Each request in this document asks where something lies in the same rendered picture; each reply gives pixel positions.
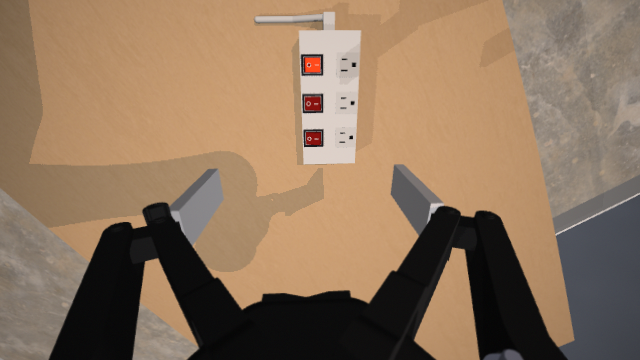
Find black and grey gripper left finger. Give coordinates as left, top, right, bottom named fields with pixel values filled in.
left=49, top=169, right=277, bottom=360

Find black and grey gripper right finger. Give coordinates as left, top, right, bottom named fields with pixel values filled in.
left=333, top=164, right=568, bottom=360

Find white power strip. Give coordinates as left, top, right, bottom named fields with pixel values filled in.
left=254, top=12, right=361, bottom=164

